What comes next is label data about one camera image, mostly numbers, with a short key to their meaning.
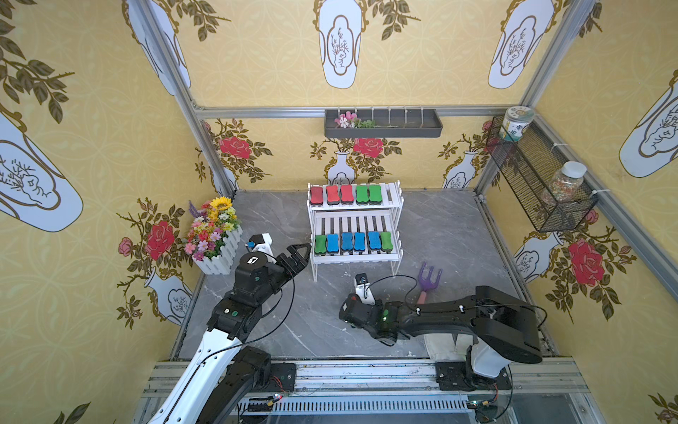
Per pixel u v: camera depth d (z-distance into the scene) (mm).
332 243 863
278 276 631
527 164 911
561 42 776
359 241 892
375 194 809
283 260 628
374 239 878
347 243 880
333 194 811
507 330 436
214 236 852
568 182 650
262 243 663
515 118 848
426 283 927
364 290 732
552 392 764
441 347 783
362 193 835
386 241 869
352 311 636
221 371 475
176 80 836
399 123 924
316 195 817
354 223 949
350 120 878
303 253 689
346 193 831
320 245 858
